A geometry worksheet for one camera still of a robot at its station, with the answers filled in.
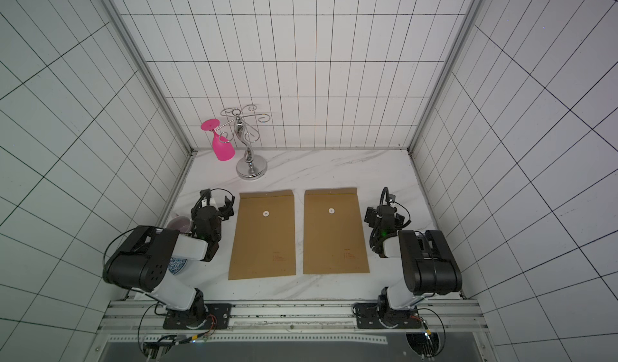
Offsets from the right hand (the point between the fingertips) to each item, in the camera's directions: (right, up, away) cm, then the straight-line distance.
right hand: (387, 207), depth 95 cm
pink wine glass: (-69, +24, +3) cm, 73 cm away
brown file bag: (-22, -13, -4) cm, 26 cm away
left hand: (-70, +2, -1) cm, 70 cm away
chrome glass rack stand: (-60, +16, +16) cm, 64 cm away
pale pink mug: (-81, -5, -7) cm, 81 cm away
